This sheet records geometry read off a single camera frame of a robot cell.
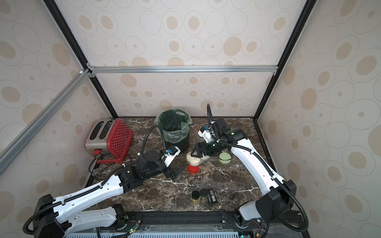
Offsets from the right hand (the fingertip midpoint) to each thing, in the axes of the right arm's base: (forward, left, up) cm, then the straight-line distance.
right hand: (203, 152), depth 74 cm
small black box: (-15, -5, -22) cm, 27 cm away
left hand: (-5, +10, 0) cm, 11 cm away
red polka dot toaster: (+8, +54, -2) cm, 55 cm away
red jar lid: (0, +6, -19) cm, 19 cm away
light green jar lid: (+10, -14, -21) cm, 28 cm away
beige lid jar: (-3, +4, -3) cm, 6 cm away
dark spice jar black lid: (-15, -1, -13) cm, 20 cm away
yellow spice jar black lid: (-18, +3, -13) cm, 23 cm away
